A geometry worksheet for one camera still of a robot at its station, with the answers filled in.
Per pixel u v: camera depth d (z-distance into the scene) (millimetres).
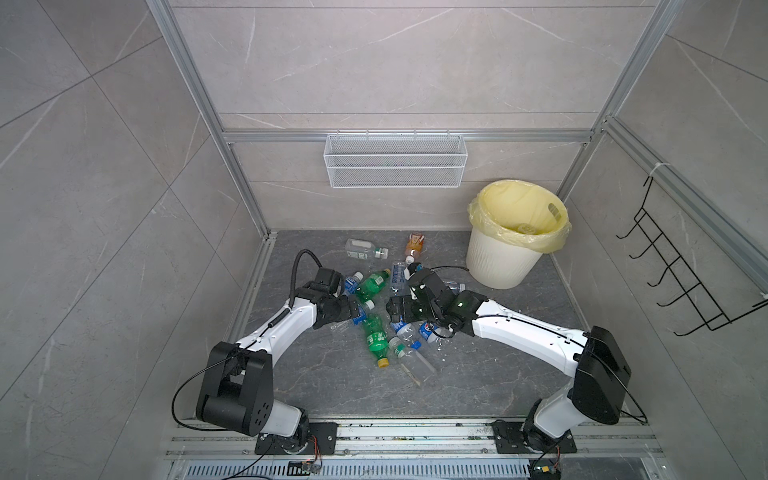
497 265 925
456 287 983
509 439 730
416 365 837
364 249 1109
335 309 795
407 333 879
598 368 419
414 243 1104
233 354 435
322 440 732
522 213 991
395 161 1009
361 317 903
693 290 634
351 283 973
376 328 888
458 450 729
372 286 976
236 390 425
